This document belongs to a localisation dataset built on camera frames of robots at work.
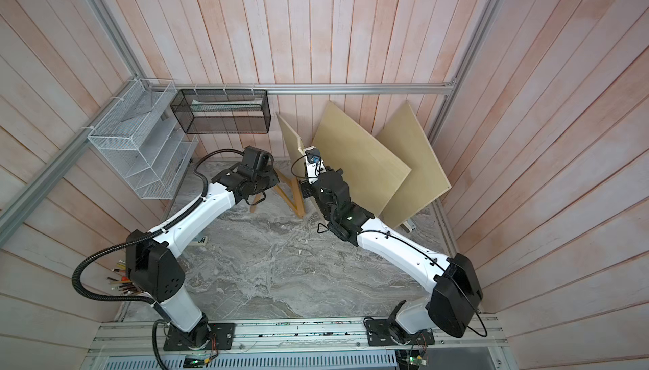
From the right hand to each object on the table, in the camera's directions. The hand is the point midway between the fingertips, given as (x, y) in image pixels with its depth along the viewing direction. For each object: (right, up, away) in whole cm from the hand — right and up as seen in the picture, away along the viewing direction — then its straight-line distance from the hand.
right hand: (306, 162), depth 73 cm
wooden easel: (-4, -16, +25) cm, 30 cm away
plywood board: (+37, -6, +3) cm, 38 cm away
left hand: (-12, -5, +13) cm, 18 cm away
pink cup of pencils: (-52, -36, -2) cm, 63 cm away
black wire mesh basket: (-37, +25, +32) cm, 55 cm away
